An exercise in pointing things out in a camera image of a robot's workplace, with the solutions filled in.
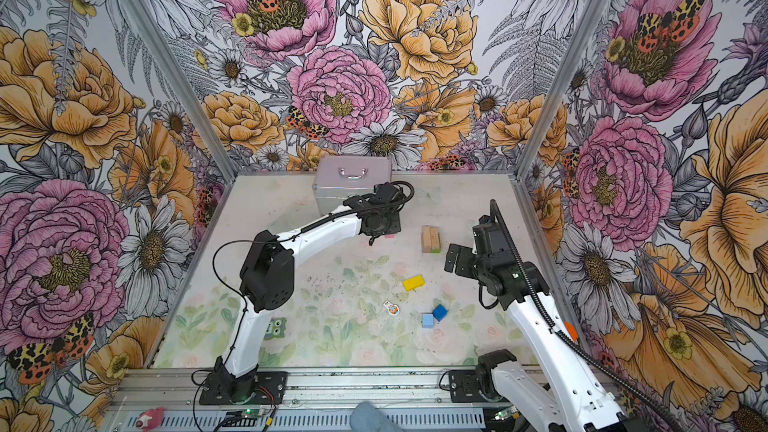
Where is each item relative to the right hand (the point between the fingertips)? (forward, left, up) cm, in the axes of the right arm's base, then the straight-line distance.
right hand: (464, 268), depth 77 cm
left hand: (+17, +19, -8) cm, 27 cm away
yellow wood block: (+4, +12, -17) cm, 21 cm away
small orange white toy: (-4, +19, -16) cm, 25 cm away
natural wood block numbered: (+18, +4, -14) cm, 23 cm away
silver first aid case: (+35, +36, -2) cm, 51 cm away
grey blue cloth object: (-29, +25, -13) cm, 40 cm away
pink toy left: (-28, +72, -12) cm, 79 cm away
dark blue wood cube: (-5, +5, -16) cm, 17 cm away
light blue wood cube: (-7, +9, -17) cm, 20 cm away
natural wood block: (+18, +7, -14) cm, 24 cm away
